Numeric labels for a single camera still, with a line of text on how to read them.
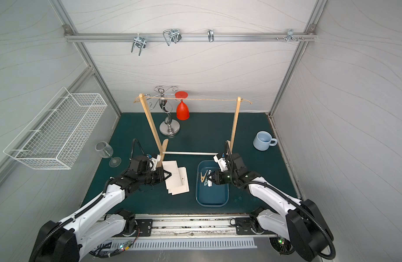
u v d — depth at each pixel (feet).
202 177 2.89
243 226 2.40
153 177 2.31
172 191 2.75
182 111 3.20
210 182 2.57
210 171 2.68
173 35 2.52
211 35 2.56
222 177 2.39
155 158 2.55
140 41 2.56
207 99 2.17
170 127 3.64
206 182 2.83
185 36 2.57
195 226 2.46
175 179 2.76
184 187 2.82
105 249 2.19
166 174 2.60
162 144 3.31
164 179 2.51
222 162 2.51
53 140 2.21
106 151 2.85
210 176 2.62
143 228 2.42
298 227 1.32
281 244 2.37
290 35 2.51
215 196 2.76
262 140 3.29
